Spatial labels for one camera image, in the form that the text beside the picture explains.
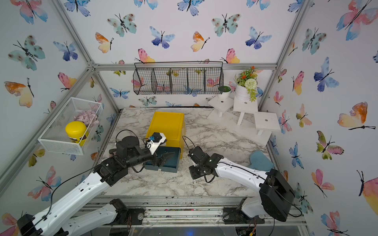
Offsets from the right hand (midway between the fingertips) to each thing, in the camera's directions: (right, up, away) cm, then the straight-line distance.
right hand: (194, 171), depth 81 cm
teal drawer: (-12, +5, -4) cm, 13 cm away
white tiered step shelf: (+34, +30, +23) cm, 50 cm away
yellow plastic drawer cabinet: (-12, +25, +4) cm, 28 cm away
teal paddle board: (+42, +2, +13) cm, 44 cm away
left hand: (-11, +16, -13) cm, 23 cm away
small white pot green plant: (+19, +46, +13) cm, 51 cm away
